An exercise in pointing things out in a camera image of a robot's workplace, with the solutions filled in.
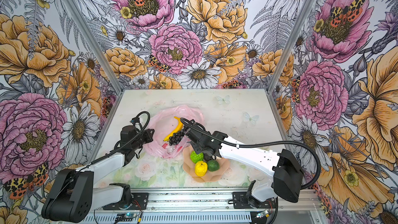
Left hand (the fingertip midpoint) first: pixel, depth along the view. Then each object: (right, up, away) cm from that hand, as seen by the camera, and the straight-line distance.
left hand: (154, 134), depth 91 cm
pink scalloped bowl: (+21, -16, -8) cm, 27 cm away
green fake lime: (+24, -10, -9) cm, 28 cm away
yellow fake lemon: (+27, -15, -13) cm, 33 cm away
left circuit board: (-7, -33, -20) cm, 39 cm away
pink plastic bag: (+4, +7, +4) cm, 9 cm away
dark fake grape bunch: (+12, -2, +1) cm, 12 cm away
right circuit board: (+55, -33, -19) cm, 67 cm away
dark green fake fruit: (+33, -14, -11) cm, 37 cm away
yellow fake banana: (+13, +3, +8) cm, 16 cm away
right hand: (+27, -3, -11) cm, 29 cm away
